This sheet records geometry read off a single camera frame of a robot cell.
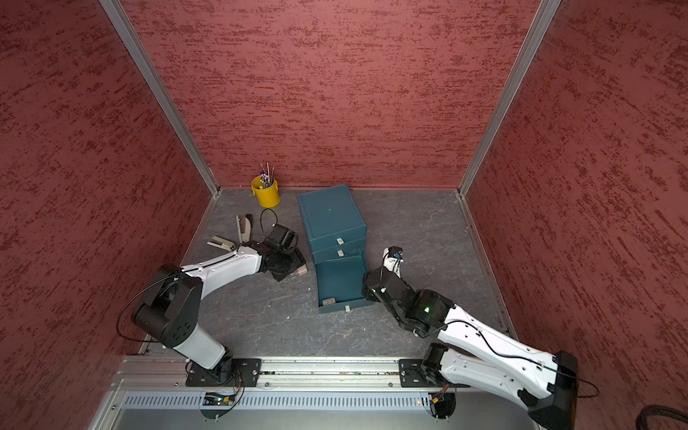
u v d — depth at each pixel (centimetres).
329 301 83
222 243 100
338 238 81
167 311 45
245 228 105
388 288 52
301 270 91
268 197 111
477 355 47
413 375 74
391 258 64
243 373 74
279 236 74
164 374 76
